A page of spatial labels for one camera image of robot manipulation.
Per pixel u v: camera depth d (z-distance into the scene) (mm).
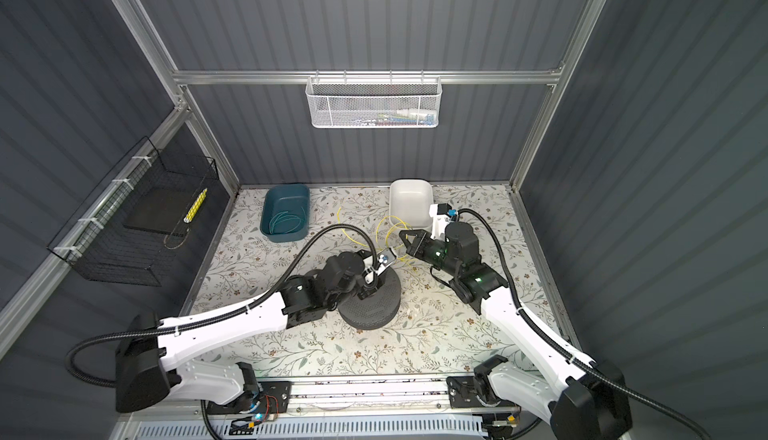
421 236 653
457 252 570
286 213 1055
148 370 386
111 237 680
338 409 731
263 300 498
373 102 1238
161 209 750
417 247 653
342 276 536
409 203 1142
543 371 440
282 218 1059
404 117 911
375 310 816
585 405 384
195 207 775
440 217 690
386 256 619
